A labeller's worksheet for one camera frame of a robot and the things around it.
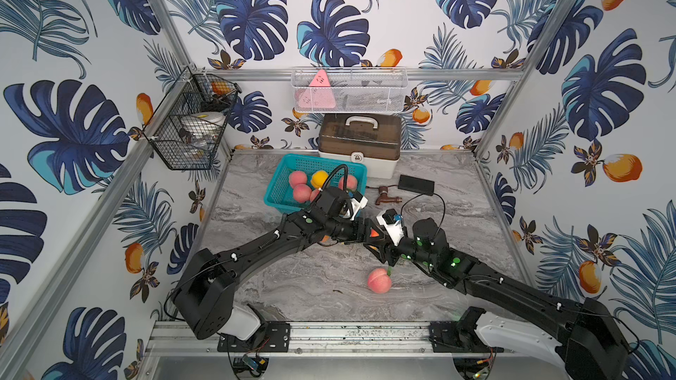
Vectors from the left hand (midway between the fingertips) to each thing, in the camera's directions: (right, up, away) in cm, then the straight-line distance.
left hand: (378, 233), depth 74 cm
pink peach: (-7, +13, +27) cm, 31 cm away
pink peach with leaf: (-28, +16, +33) cm, 47 cm away
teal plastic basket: (-34, +10, +29) cm, 46 cm away
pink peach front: (+1, -16, +6) cm, 17 cm away
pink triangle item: (-18, +44, +16) cm, 51 cm away
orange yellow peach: (-2, 0, -1) cm, 2 cm away
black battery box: (+19, +13, +33) cm, 40 cm away
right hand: (-2, -1, +3) cm, 4 cm away
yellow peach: (-19, +16, +30) cm, 39 cm away
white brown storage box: (+3, +32, +33) cm, 46 cm away
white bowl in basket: (-52, +32, +6) cm, 61 cm away
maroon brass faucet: (+7, +9, +32) cm, 34 cm away
